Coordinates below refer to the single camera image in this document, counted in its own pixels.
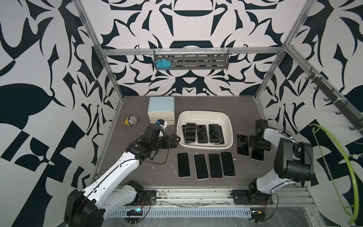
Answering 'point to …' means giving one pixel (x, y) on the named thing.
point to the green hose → (356, 214)
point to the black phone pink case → (183, 167)
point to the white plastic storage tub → (205, 117)
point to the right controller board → (257, 216)
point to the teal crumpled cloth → (162, 64)
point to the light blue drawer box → (161, 108)
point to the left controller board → (137, 212)
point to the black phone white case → (215, 165)
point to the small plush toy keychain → (131, 120)
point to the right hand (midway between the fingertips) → (257, 143)
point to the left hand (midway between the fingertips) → (171, 136)
